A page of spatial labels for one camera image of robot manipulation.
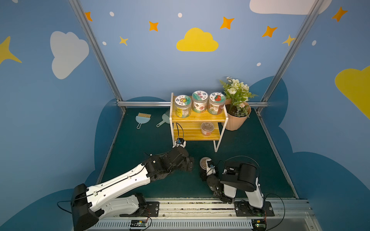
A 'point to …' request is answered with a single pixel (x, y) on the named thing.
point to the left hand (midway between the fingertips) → (187, 157)
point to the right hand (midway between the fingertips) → (205, 163)
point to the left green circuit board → (138, 223)
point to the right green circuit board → (258, 224)
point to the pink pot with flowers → (237, 108)
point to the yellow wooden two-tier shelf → (198, 126)
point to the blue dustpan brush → (142, 118)
